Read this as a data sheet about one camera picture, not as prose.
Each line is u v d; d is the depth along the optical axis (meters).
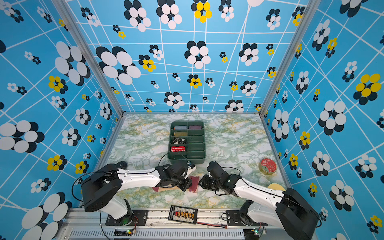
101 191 0.44
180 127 1.04
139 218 0.73
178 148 0.94
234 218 0.72
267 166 0.87
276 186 0.81
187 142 0.96
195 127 1.05
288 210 0.41
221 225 0.72
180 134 0.99
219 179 0.64
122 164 0.89
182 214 0.74
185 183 0.75
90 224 0.72
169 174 0.66
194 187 0.82
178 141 0.96
